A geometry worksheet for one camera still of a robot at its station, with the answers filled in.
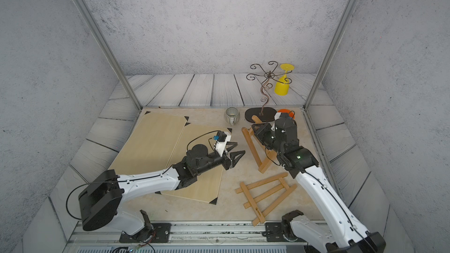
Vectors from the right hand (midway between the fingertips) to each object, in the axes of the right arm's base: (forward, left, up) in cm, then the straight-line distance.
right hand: (252, 125), depth 70 cm
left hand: (-7, +3, -7) cm, 11 cm away
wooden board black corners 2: (-14, +21, -31) cm, 39 cm away
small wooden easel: (-5, -5, -15) cm, 17 cm away
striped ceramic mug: (+31, +9, -28) cm, 43 cm away
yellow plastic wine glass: (+37, -20, -12) cm, 44 cm away
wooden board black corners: (+10, +55, -30) cm, 64 cm away
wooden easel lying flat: (-16, -7, -32) cm, 36 cm away
